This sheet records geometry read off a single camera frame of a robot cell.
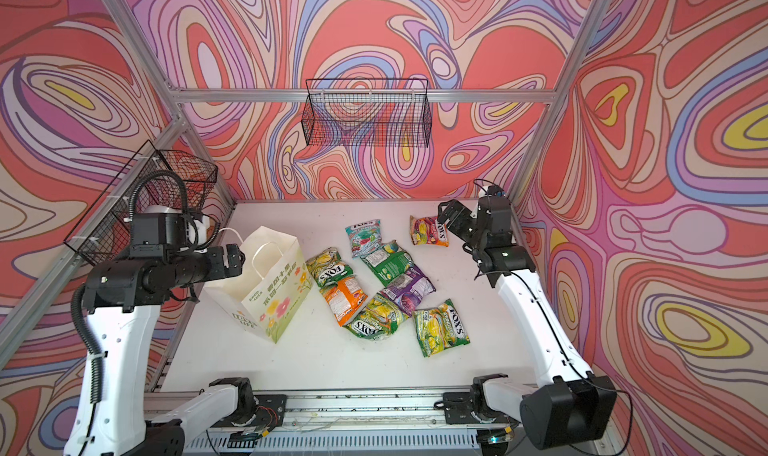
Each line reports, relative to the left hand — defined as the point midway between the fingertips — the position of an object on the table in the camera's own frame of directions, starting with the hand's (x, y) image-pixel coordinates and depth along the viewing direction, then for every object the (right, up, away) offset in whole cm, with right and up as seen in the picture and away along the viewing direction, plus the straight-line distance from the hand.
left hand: (226, 256), depth 66 cm
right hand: (+53, +9, +11) cm, 55 cm away
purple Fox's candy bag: (+43, -13, +25) cm, 51 cm away
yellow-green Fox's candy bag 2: (+34, -20, +18) cm, 43 cm away
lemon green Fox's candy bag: (+51, -22, +18) cm, 59 cm away
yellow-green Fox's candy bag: (+17, -6, +29) cm, 34 cm away
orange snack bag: (+24, -15, +22) cm, 36 cm away
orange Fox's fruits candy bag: (+51, +6, +39) cm, 64 cm away
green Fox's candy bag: (+36, -4, +32) cm, 49 cm away
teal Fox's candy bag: (+28, +3, +39) cm, 48 cm away
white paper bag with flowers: (+8, -8, +8) cm, 14 cm away
